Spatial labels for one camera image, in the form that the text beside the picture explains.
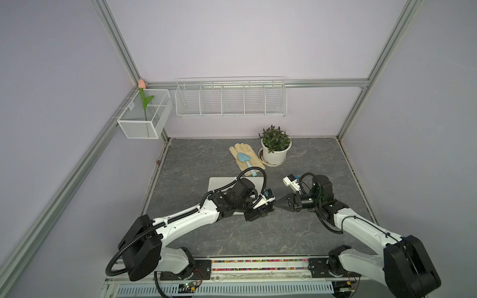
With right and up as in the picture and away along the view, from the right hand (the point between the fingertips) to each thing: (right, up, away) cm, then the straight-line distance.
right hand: (274, 205), depth 73 cm
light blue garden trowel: (-13, +19, +35) cm, 42 cm away
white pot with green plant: (+4, +26, +22) cm, 34 cm away
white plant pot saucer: (-2, +19, +38) cm, 42 cm away
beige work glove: (-6, +17, +36) cm, 40 cm away
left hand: (-5, -2, +5) cm, 7 cm away
